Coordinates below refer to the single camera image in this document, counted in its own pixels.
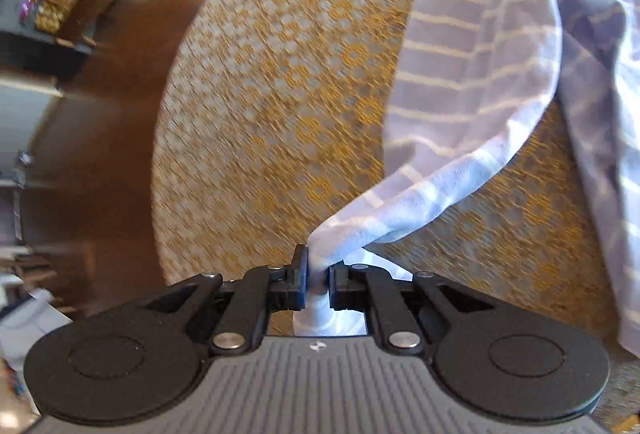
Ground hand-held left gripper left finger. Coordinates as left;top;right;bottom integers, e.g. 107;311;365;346
141;244;312;357

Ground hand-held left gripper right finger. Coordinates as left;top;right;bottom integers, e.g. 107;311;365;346
327;264;498;357

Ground lavender white striped shirt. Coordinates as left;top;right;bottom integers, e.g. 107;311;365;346
292;0;640;355

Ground yellow floral lace tablecloth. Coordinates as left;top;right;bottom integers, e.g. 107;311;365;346
150;0;640;434

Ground black cabinet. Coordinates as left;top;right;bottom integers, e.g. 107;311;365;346
0;0;96;80

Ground clear cookie jar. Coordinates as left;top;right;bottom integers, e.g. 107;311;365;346
32;0;81;35

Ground white wall cabinets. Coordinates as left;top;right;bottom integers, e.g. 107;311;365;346
0;76;66;155

